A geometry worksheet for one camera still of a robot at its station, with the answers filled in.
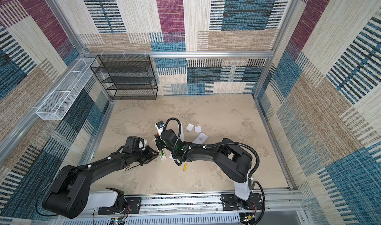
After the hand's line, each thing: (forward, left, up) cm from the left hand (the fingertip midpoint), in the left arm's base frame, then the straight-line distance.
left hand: (159, 152), depth 88 cm
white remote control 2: (-11, -10, +21) cm, 26 cm away
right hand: (+6, 0, +9) cm, 10 cm away
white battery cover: (+18, -24, -4) cm, 30 cm away
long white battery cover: (-5, -15, +26) cm, 30 cm away
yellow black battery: (-8, -15, -3) cm, 17 cm away
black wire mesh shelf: (+53, +28, +13) cm, 62 cm away
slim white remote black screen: (-1, -2, -2) cm, 3 cm away
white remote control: (+9, -25, -2) cm, 27 cm away
